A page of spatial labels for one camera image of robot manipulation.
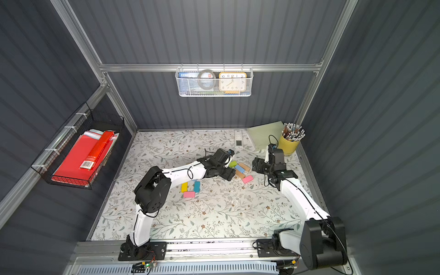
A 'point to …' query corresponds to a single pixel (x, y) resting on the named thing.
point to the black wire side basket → (93, 119)
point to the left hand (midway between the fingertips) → (231, 171)
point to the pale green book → (267, 134)
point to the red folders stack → (86, 157)
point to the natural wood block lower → (239, 173)
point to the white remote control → (238, 139)
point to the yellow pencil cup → (289, 147)
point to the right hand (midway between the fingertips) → (260, 162)
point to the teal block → (197, 186)
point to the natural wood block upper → (244, 167)
